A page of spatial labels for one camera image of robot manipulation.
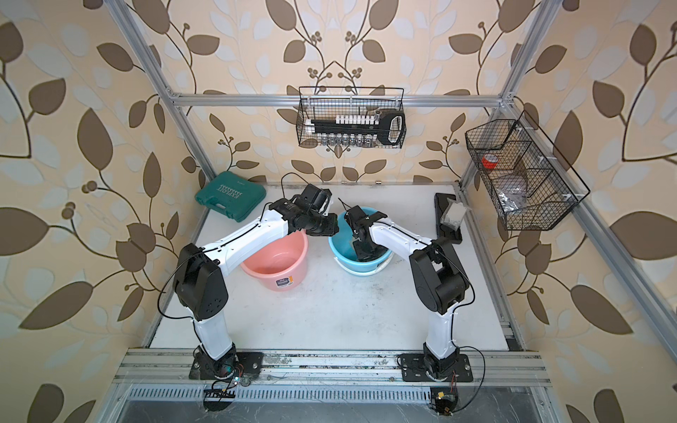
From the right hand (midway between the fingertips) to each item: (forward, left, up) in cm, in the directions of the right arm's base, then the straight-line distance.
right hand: (371, 252), depth 94 cm
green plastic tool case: (+30, +57, +2) cm, 64 cm away
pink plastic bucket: (-3, +33, -3) cm, 33 cm away
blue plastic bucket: (+2, +10, -1) cm, 10 cm away
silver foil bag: (-2, -37, +28) cm, 47 cm away
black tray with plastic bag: (+10, -29, -2) cm, 31 cm away
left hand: (+3, +12, +14) cm, 18 cm away
